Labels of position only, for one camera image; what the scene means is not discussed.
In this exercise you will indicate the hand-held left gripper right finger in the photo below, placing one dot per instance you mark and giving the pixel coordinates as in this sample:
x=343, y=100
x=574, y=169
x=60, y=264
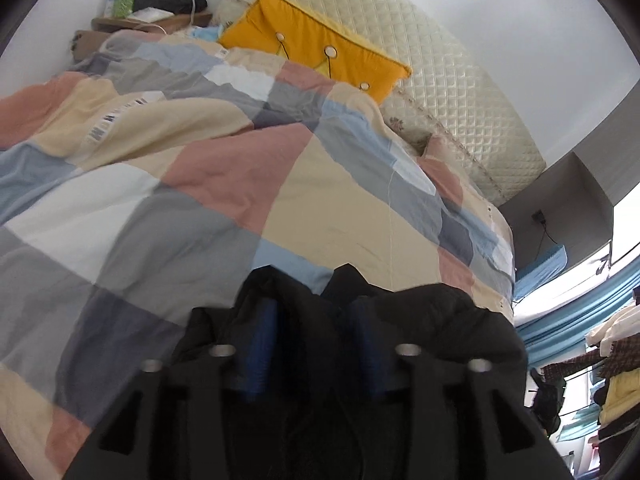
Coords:
x=372, y=355

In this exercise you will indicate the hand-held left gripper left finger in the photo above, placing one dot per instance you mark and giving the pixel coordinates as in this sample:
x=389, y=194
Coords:
x=257, y=355

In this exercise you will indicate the black puffer jacket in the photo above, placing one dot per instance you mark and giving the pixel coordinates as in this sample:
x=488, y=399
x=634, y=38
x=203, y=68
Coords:
x=310, y=320

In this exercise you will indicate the black hanging bag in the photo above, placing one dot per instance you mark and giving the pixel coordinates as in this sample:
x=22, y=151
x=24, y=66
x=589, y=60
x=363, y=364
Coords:
x=546, y=400

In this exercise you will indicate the patchwork colour-block quilt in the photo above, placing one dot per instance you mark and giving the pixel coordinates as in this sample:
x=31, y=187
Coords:
x=150, y=185

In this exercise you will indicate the blue curtain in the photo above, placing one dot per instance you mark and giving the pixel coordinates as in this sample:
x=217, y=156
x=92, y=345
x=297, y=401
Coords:
x=570, y=315

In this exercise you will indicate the brown plaid hanging garment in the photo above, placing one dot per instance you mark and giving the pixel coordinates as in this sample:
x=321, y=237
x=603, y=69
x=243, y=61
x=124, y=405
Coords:
x=590, y=362

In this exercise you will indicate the cream floral pillow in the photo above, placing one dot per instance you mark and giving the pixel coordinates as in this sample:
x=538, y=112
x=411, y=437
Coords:
x=405, y=115

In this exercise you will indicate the white hanging garment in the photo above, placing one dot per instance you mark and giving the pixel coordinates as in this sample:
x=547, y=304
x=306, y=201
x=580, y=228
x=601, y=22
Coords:
x=615, y=327

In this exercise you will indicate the grey wardrobe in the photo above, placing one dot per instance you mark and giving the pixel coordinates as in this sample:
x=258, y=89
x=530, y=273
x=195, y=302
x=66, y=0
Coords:
x=565, y=200

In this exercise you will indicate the yellow hanging garment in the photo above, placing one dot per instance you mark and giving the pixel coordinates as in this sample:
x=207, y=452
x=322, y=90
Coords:
x=620, y=397

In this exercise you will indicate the cream quilted headboard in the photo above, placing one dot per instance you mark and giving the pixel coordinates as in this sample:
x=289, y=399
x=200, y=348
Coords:
x=450, y=85

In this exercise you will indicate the light blue pillow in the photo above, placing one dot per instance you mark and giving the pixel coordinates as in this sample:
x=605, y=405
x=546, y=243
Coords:
x=206, y=35

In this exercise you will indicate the yellow crown-print pillow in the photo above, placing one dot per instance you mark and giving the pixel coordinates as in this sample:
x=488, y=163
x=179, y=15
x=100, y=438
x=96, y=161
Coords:
x=300, y=25

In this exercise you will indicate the wooden nightstand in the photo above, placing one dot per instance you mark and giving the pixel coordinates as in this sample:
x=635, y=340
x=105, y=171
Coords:
x=165, y=26

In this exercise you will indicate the white flat box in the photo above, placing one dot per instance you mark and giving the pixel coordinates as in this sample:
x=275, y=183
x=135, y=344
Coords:
x=149, y=14

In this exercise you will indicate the green packet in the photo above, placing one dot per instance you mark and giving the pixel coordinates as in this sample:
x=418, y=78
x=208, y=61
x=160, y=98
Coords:
x=123, y=4

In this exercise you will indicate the black wall plug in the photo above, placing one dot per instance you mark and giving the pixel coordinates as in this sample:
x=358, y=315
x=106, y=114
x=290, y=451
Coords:
x=539, y=216

